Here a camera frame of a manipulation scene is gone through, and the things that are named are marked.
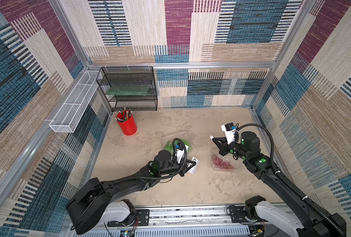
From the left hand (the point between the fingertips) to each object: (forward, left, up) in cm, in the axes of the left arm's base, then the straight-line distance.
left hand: (196, 164), depth 74 cm
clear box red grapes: (+6, -19, -13) cm, 23 cm away
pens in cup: (+36, +43, -2) cm, 57 cm away
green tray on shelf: (+48, +39, +9) cm, 63 cm away
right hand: (+10, -10, +5) cm, 15 cm away
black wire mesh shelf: (+58, +40, +13) cm, 71 cm away
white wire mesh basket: (+31, +76, +2) cm, 82 cm away
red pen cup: (+34, +42, -11) cm, 55 cm away
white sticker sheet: (-2, +1, -2) cm, 3 cm away
